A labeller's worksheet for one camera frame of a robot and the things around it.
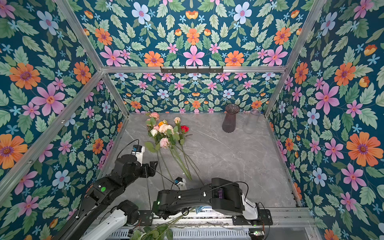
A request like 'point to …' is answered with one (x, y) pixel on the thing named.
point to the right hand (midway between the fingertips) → (196, 201)
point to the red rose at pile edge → (185, 128)
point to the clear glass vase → (250, 124)
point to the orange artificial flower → (162, 122)
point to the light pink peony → (164, 142)
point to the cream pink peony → (163, 128)
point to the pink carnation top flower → (154, 114)
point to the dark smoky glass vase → (228, 124)
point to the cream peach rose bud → (177, 120)
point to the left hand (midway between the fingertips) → (150, 158)
